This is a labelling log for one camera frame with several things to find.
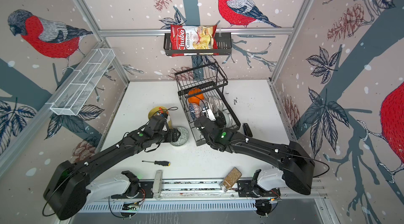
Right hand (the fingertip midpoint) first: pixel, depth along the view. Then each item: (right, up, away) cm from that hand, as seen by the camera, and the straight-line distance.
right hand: (208, 117), depth 79 cm
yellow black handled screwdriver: (-24, -25, +2) cm, 34 cm away
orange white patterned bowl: (-15, -14, +11) cm, 23 cm away
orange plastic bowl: (-8, +8, +19) cm, 22 cm away
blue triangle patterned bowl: (-8, +2, +11) cm, 14 cm away
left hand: (-18, -10, +3) cm, 21 cm away
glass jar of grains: (+10, -29, -6) cm, 31 cm away
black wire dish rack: (0, +22, +17) cm, 27 cm away
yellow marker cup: (-27, +2, +9) cm, 29 cm away
